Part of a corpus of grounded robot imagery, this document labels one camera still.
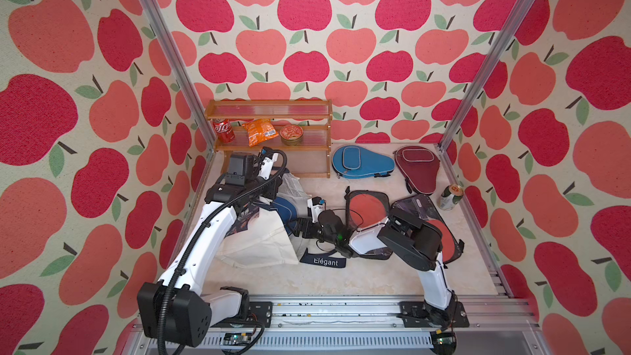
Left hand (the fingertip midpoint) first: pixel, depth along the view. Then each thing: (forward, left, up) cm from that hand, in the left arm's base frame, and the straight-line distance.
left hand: (281, 183), depth 78 cm
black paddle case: (+3, -54, -20) cm, 57 cm away
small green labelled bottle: (+3, -62, -13) cm, 63 cm away
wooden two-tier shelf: (+27, -9, -19) cm, 34 cm away
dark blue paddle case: (+1, 0, -19) cm, 19 cm away
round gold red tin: (+27, -1, -4) cm, 28 cm away
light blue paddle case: (+26, -29, -18) cm, 43 cm away
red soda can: (+27, +25, 0) cm, 37 cm away
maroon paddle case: (+25, -59, -20) cm, 67 cm away
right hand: (-6, -2, -19) cm, 20 cm away
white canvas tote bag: (-15, +6, -6) cm, 18 cm away
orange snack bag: (+30, +13, -4) cm, 33 cm away
